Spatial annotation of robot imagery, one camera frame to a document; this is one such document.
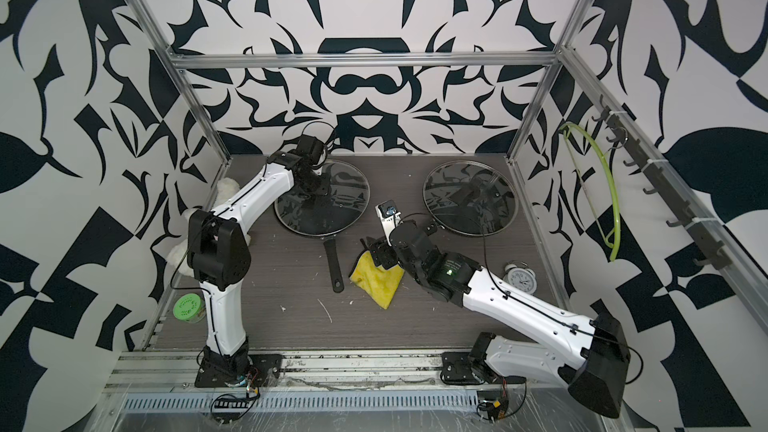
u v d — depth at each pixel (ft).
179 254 2.82
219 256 1.71
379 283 2.79
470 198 3.05
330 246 2.86
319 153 2.60
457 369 2.44
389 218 2.02
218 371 2.22
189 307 2.61
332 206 3.34
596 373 1.25
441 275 1.73
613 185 2.21
